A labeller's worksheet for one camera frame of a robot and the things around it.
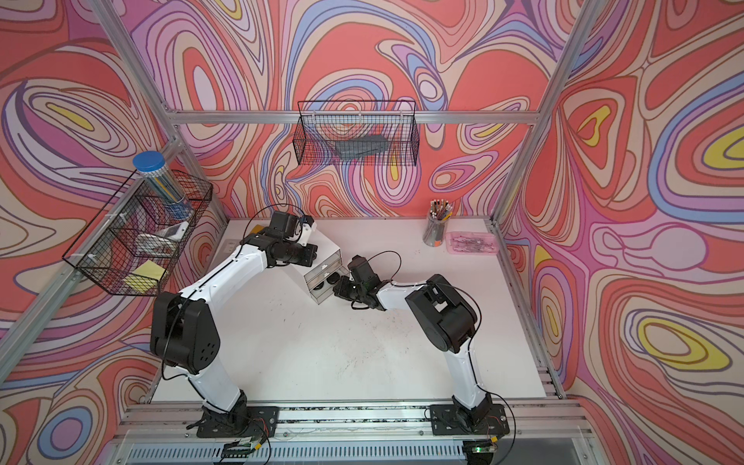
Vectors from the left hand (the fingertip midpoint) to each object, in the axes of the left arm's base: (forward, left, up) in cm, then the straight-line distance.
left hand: (318, 255), depth 90 cm
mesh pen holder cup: (+19, -41, +1) cm, 46 cm away
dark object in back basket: (+36, -14, +16) cm, 42 cm away
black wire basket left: (-8, +45, +14) cm, 48 cm away
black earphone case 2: (-1, -3, -12) cm, 12 cm away
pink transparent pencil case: (+17, -56, -14) cm, 60 cm away
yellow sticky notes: (-20, +33, +18) cm, 43 cm away
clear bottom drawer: (-5, -1, -13) cm, 14 cm away
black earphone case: (-4, +1, -12) cm, 12 cm away
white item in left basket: (-6, +34, +17) cm, 38 cm away
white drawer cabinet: (-2, -2, -5) cm, 6 cm away
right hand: (-7, -4, -13) cm, 15 cm away
